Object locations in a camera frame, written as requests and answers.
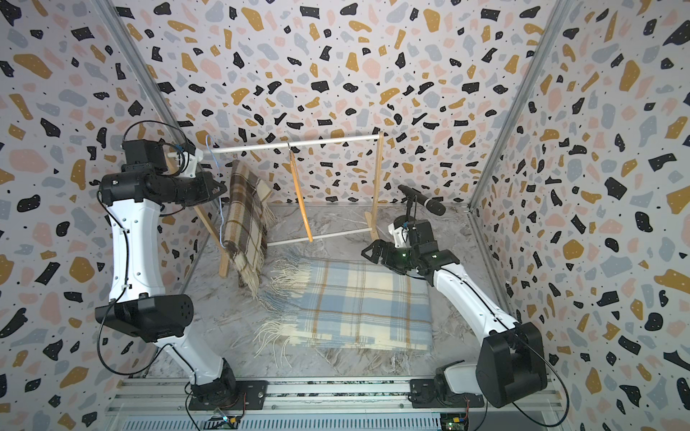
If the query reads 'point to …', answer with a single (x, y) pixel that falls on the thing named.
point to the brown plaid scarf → (251, 213)
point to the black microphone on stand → (411, 195)
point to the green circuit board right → (453, 421)
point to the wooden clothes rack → (370, 232)
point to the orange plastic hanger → (301, 193)
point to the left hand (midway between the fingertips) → (227, 186)
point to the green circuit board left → (223, 422)
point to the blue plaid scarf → (358, 303)
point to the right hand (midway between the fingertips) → (372, 257)
